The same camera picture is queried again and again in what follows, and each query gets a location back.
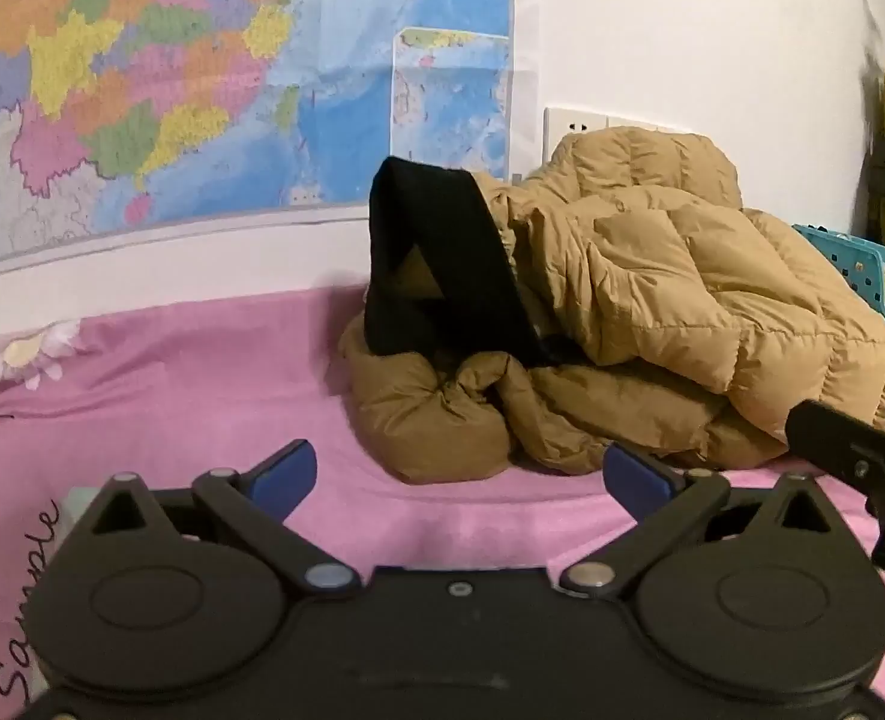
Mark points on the tan puffer jacket black collar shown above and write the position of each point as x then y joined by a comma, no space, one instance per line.
637,300

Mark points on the pink daisy print pillow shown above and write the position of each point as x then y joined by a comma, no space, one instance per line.
22,356

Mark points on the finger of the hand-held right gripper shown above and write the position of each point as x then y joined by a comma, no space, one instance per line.
847,439

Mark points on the colourful wall map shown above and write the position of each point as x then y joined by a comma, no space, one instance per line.
210,67

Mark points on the blue plastic basket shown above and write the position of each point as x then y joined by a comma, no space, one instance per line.
858,266

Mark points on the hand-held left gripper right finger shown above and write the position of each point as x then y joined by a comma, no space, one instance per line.
637,476

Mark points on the pink printed bed sheet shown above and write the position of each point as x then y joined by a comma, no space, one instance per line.
187,405

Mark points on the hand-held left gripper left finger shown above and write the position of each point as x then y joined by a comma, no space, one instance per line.
283,474

